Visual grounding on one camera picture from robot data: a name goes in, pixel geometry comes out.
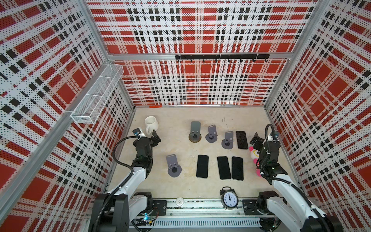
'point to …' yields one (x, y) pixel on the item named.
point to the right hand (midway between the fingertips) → (264, 136)
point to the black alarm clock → (229, 198)
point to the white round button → (179, 201)
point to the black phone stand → (237, 168)
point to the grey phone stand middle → (211, 137)
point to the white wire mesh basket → (93, 102)
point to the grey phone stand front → (174, 170)
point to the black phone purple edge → (223, 167)
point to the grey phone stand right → (227, 143)
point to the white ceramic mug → (151, 124)
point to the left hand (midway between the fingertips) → (150, 133)
